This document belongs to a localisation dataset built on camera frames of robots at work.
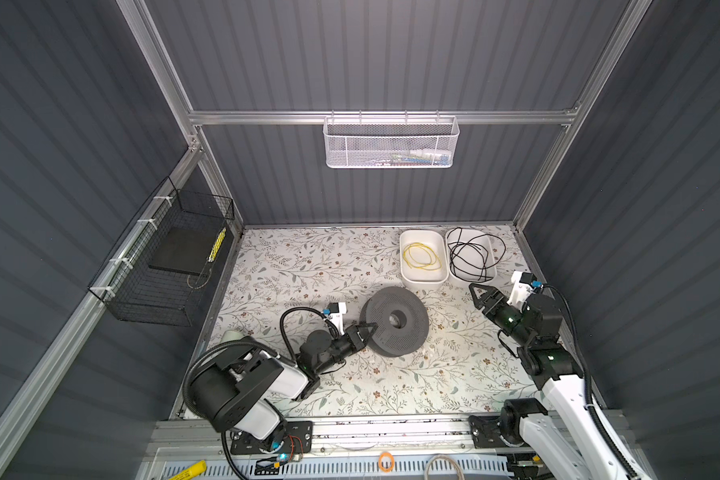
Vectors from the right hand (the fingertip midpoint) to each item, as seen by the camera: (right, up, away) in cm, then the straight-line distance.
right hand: (479, 292), depth 76 cm
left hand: (-26, -10, +3) cm, 28 cm away
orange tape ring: (-25, -40, -6) cm, 47 cm away
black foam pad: (-75, +11, -2) cm, 76 cm away
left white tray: (-8, +9, +35) cm, 37 cm away
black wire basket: (-80, +6, -3) cm, 81 cm away
